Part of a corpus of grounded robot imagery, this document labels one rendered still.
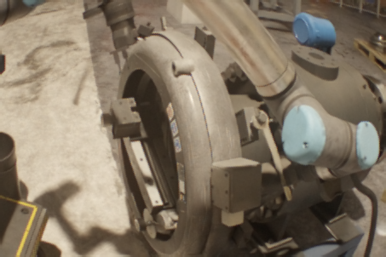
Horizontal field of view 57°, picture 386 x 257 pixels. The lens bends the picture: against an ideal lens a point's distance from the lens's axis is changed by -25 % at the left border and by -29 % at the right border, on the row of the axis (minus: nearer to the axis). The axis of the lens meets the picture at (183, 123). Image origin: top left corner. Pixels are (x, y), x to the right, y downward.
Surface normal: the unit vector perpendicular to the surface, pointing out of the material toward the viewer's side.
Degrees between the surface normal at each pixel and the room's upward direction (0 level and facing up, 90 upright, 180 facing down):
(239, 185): 68
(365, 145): 52
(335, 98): 36
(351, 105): 42
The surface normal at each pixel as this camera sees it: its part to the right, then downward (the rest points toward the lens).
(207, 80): 0.25, -0.53
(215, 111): 0.30, -0.32
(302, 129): -0.92, -0.17
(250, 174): 0.38, 0.09
